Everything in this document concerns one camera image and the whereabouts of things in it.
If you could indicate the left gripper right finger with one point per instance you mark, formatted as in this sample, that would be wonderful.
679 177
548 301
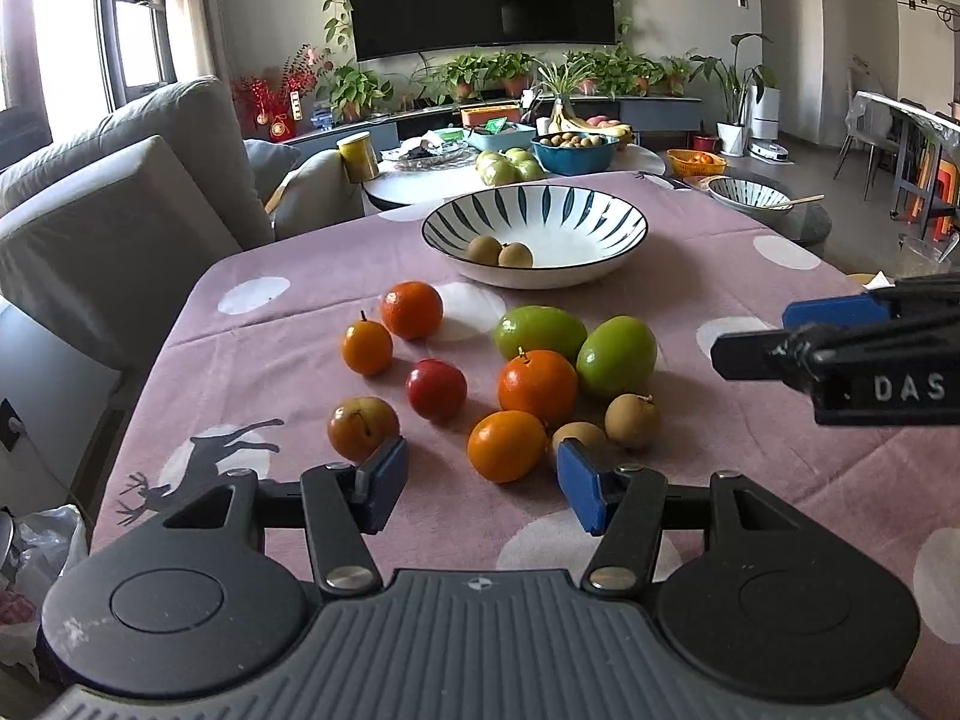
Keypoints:
623 507

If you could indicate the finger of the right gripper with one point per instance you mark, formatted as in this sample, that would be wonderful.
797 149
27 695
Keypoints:
847 311
767 355

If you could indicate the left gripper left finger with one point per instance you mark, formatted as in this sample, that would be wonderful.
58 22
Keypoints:
343 503

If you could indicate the brown longan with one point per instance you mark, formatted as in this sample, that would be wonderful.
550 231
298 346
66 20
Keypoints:
632 420
591 436

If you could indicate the red yellow plum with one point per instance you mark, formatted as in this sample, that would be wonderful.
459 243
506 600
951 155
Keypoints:
359 425

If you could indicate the oval orange fruit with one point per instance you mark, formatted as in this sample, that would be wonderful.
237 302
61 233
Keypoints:
505 446

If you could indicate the green jujube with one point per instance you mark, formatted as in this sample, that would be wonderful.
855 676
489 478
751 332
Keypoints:
617 358
532 327

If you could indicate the large orange tangerine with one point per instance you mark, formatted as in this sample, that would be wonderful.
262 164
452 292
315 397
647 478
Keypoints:
541 383

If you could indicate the brown longan fruit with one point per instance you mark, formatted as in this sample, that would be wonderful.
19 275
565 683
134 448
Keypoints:
515 255
484 250

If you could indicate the pink dotted tablecloth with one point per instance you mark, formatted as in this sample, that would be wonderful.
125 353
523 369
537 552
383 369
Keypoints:
484 381

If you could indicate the small orange kumquat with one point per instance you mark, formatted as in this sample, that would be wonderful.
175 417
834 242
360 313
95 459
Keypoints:
367 347

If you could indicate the small striped bowl with spoon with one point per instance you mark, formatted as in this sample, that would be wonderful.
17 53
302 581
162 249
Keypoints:
752 198

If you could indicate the dining chair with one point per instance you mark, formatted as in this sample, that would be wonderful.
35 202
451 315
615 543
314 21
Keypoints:
869 124

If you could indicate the orange bowl of tangerines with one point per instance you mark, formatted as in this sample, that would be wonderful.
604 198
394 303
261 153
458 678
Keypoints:
695 163

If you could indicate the white potted tall plant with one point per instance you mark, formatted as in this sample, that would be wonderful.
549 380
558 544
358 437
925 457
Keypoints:
739 87

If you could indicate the striped white ceramic bowl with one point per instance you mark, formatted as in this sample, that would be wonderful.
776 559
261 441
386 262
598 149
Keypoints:
576 234

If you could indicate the tv console cabinet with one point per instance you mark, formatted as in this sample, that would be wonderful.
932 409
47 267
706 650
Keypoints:
650 117

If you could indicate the blue bowl of kiwis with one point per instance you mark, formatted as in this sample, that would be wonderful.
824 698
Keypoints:
575 153

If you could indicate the banana bunch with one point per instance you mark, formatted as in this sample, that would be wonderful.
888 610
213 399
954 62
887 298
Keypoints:
562 119

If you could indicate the plate of green apples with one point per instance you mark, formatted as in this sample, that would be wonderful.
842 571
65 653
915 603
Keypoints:
508 167

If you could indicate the round white coffee table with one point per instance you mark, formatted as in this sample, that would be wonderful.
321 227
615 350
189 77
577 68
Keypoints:
397 189

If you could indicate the light blue tray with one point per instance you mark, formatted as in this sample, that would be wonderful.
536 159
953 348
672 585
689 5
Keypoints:
512 135

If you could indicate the yellow jar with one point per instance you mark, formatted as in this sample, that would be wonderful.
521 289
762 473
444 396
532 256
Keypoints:
359 158

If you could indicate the grey sofa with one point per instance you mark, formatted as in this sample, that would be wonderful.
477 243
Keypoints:
105 236

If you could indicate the red flower decoration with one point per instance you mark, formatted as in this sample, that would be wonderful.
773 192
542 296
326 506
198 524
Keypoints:
274 103

